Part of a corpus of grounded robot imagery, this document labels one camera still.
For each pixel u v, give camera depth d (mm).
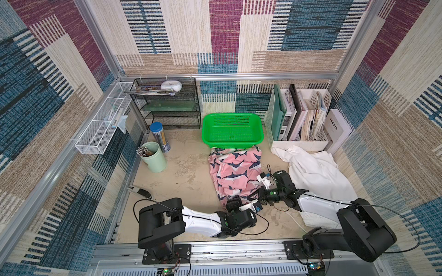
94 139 899
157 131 940
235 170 972
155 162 940
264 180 826
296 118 916
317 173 964
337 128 940
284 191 695
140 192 873
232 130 1188
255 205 714
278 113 870
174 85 897
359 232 428
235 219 627
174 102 1080
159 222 465
